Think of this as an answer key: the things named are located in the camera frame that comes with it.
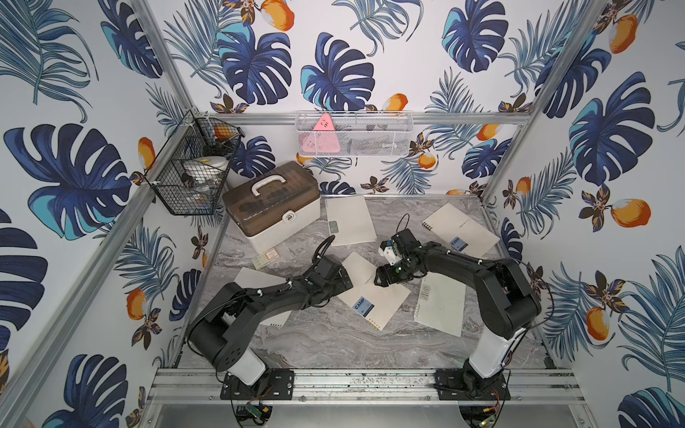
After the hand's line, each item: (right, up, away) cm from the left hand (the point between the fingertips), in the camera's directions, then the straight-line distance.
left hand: (343, 281), depth 90 cm
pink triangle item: (-7, +48, -1) cm, 49 cm away
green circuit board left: (-24, -32, -18) cm, 44 cm away
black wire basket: (-51, +50, +2) cm, 71 cm away
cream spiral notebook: (+2, +21, +24) cm, 32 cm away
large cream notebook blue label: (+11, -7, -2) cm, 13 cm away
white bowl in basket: (-41, +36, -11) cm, 56 cm away
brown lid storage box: (-24, +26, +1) cm, 35 cm away
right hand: (+15, 0, +3) cm, 15 cm away
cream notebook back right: (+48, +16, +19) cm, 54 cm away
